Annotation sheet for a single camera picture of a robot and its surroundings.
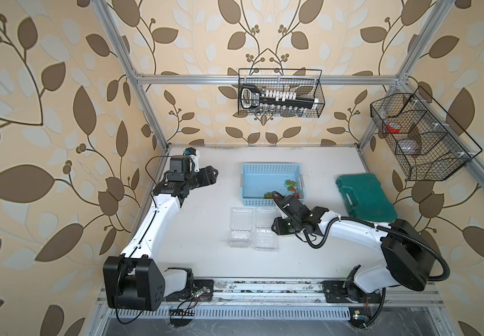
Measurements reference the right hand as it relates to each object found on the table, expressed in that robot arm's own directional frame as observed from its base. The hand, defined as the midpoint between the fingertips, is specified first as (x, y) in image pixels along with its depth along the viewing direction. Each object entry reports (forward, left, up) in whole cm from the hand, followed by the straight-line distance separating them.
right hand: (274, 227), depth 86 cm
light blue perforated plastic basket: (+27, +5, -4) cm, 27 cm away
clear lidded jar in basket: (+18, -50, +27) cm, 60 cm away
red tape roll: (+27, -47, +29) cm, 62 cm away
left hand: (+16, +26, +20) cm, 37 cm away
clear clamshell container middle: (-3, +4, -4) cm, 6 cm away
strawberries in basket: (+23, -11, -3) cm, 26 cm away
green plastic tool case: (+12, -43, 0) cm, 44 cm away
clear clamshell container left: (+3, +14, -4) cm, 15 cm away
